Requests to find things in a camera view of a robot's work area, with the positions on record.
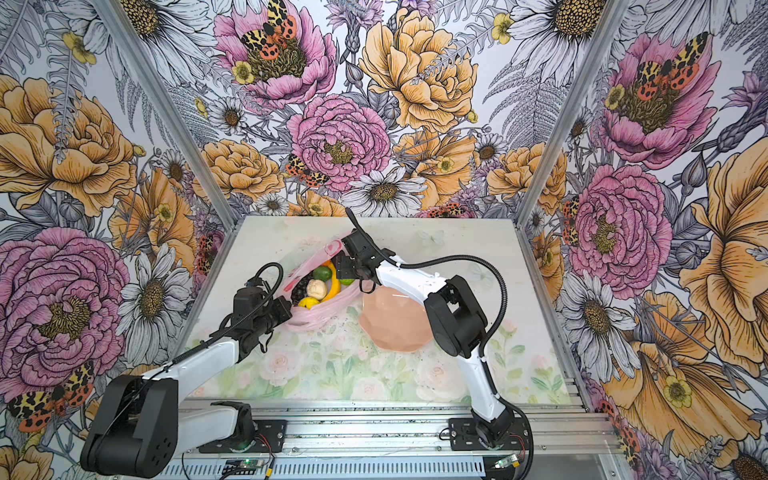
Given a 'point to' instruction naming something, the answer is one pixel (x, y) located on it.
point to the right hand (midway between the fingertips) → (349, 275)
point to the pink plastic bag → (329, 312)
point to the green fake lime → (322, 273)
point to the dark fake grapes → (300, 291)
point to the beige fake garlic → (316, 288)
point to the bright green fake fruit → (346, 281)
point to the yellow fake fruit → (310, 302)
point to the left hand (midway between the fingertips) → (292, 311)
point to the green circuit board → (241, 466)
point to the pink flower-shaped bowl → (394, 319)
